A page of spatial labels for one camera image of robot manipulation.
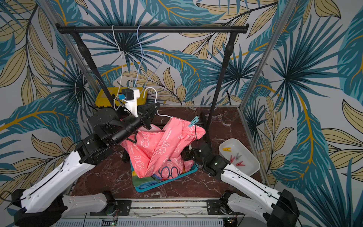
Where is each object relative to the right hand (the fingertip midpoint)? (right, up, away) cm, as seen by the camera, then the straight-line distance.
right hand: (180, 147), depth 76 cm
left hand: (-8, +19, -22) cm, 31 cm away
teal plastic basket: (-18, -20, -6) cm, 28 cm away
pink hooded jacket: (-7, +1, -17) cm, 19 cm away
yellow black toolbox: (-56, +29, +26) cm, 68 cm away
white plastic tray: (+32, -4, +19) cm, 38 cm away
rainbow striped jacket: (-20, -16, -5) cm, 27 cm away
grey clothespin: (+37, -9, +16) cm, 41 cm away
